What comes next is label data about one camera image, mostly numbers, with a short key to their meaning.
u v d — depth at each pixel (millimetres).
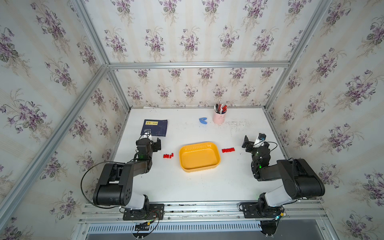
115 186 447
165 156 928
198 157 919
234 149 957
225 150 952
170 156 930
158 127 1071
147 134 783
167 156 930
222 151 954
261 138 760
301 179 453
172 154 930
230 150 956
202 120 1110
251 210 730
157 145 882
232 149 956
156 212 730
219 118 1073
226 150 954
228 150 954
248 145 817
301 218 743
